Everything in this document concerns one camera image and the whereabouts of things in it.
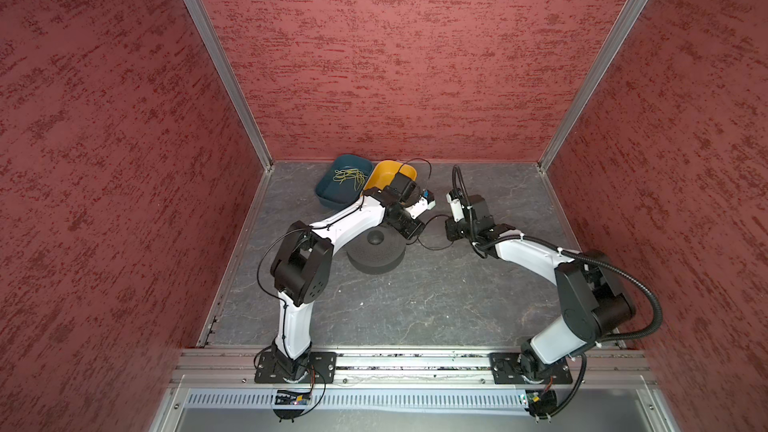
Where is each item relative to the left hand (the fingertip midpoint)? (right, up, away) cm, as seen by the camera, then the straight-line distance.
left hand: (415, 234), depth 89 cm
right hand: (+11, +2, +4) cm, 12 cm away
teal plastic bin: (-26, +17, +21) cm, 37 cm away
